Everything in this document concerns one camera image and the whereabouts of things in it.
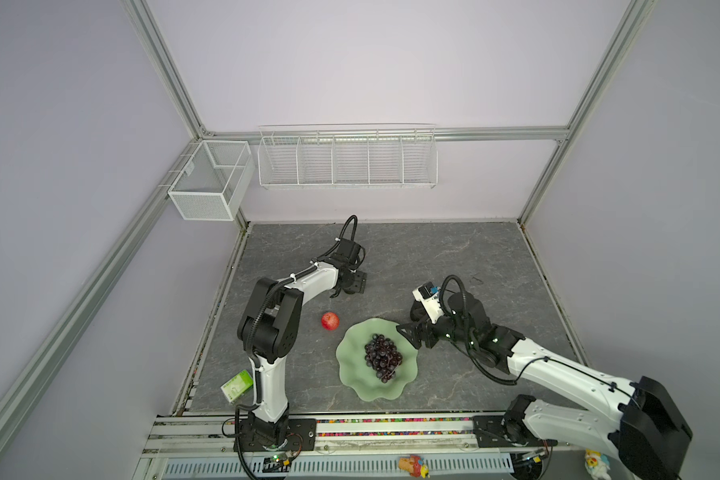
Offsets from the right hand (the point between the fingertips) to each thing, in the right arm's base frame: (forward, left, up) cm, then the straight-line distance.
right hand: (407, 321), depth 78 cm
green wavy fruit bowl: (-10, +13, -13) cm, 21 cm away
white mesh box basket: (+48, +64, +11) cm, 81 cm away
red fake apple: (+5, +22, -10) cm, 25 cm away
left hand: (+19, +16, -10) cm, 27 cm away
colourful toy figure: (-30, 0, -11) cm, 32 cm away
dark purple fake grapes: (-6, +7, -9) cm, 13 cm away
